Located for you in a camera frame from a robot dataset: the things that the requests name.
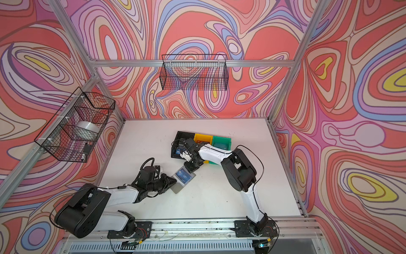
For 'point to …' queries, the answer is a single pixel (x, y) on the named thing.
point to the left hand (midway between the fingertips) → (178, 180)
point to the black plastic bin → (178, 143)
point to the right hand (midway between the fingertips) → (191, 172)
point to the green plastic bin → (222, 143)
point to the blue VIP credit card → (184, 175)
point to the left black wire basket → (71, 133)
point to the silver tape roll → (86, 131)
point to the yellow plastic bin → (201, 138)
